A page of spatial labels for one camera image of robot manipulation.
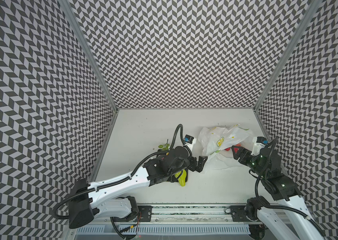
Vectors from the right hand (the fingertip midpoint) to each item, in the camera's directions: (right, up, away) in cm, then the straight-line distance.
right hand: (236, 153), depth 74 cm
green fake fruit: (-27, -15, +5) cm, 31 cm away
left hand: (-19, 0, -4) cm, 20 cm away
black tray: (-32, -16, +8) cm, 37 cm away
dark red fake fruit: (-3, +1, +5) cm, 6 cm away
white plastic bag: (-7, +4, +11) cm, 14 cm away
